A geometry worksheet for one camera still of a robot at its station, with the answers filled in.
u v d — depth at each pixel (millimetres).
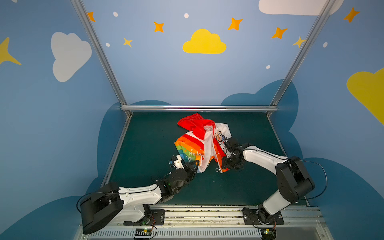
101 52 844
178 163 749
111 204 420
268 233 734
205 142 1009
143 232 730
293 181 459
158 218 738
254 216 743
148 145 982
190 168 696
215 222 733
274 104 1155
